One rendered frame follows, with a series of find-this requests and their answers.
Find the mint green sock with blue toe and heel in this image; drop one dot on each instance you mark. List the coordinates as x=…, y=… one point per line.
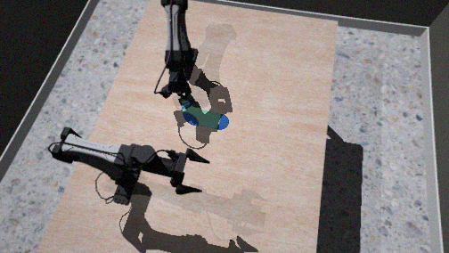
x=198, y=117

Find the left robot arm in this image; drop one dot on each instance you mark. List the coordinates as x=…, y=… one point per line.
x=181, y=52

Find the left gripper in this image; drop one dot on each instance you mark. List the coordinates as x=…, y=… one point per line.
x=185, y=89

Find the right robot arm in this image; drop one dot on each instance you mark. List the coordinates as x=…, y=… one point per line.
x=98, y=155

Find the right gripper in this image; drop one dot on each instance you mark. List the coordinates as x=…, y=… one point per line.
x=168, y=166

